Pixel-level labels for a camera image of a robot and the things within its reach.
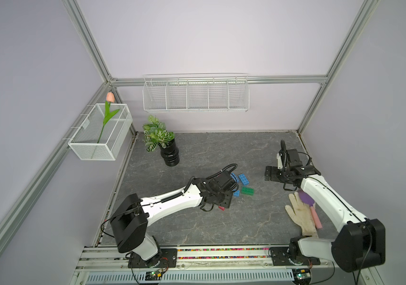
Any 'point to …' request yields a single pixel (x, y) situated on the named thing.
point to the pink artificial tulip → (108, 113)
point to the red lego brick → (221, 208)
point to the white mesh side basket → (96, 140)
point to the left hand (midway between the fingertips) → (225, 200)
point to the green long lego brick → (247, 190)
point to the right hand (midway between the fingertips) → (274, 172)
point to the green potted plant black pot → (155, 135)
